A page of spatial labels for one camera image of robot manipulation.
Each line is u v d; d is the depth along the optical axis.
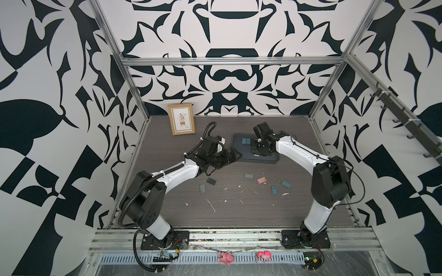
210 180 0.92
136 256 0.69
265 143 0.66
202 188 0.89
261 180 0.91
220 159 0.75
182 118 1.06
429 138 0.54
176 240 0.73
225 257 0.69
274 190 0.89
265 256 0.70
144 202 0.44
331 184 0.48
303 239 0.67
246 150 0.85
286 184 0.91
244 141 1.08
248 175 0.92
